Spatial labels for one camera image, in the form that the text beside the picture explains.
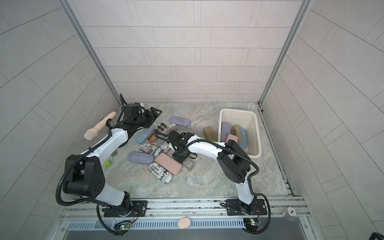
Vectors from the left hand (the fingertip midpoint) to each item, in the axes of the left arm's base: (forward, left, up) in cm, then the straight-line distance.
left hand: (161, 112), depth 86 cm
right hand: (-21, -11, -18) cm, 29 cm away
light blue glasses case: (-7, +13, -14) cm, 21 cm away
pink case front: (-24, -5, -17) cm, 29 cm away
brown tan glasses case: (-3, -46, -13) cm, 48 cm away
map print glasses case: (0, -4, -15) cm, 16 cm away
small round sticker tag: (-47, -64, -12) cm, 80 cm away
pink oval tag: (-51, -16, -18) cm, 56 cm away
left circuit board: (-52, +10, -16) cm, 56 cm away
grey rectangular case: (-26, -16, -14) cm, 33 cm away
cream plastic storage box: (0, -52, -6) cm, 52 cm away
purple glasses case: (-3, -39, -12) cm, 41 cm away
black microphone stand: (-8, +29, -4) cm, 30 cm away
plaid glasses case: (-1, +4, -15) cm, 16 cm away
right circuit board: (-51, -47, -19) cm, 71 cm away
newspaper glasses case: (-15, -2, -16) cm, 22 cm away
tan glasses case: (-4, -29, -16) cm, 33 cm away
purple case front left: (-21, +11, -16) cm, 29 cm away
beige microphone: (-19, +29, +5) cm, 35 cm away
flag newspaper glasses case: (-16, +7, -14) cm, 23 cm away
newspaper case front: (-29, -1, -16) cm, 33 cm away
